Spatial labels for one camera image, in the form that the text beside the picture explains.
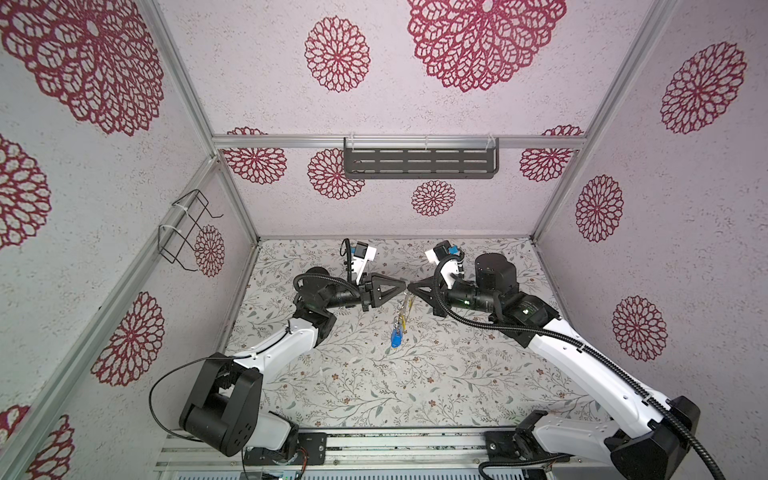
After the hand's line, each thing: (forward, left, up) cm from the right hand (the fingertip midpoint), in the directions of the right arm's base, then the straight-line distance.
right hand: (411, 282), depth 66 cm
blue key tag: (-7, +3, -14) cm, 16 cm away
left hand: (0, +2, -3) cm, 4 cm away
